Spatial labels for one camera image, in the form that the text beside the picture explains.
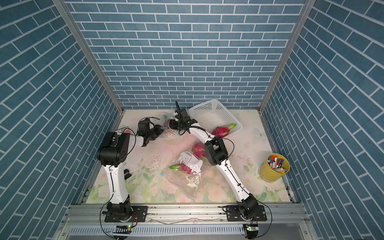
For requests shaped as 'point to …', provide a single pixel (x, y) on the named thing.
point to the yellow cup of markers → (274, 167)
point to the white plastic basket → (212, 114)
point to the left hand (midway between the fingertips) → (167, 127)
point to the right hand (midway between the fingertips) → (169, 126)
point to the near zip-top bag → (185, 174)
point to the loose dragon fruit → (199, 150)
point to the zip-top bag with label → (165, 118)
